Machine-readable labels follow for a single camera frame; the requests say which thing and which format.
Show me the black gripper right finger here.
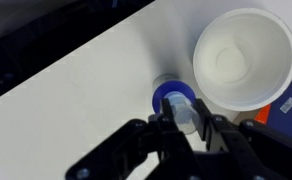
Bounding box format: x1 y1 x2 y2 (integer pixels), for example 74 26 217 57
194 98 292 180

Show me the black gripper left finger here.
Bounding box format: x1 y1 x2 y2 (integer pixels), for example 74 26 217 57
65 97 204 180

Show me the clear plastic cap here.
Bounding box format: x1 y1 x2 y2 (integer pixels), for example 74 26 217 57
167 94 201 135

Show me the blue and orange box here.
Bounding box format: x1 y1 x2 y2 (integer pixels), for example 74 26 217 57
254 79 292 144

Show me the spray bottle with blue collar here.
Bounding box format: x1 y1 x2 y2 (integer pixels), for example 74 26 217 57
151 73 198 116

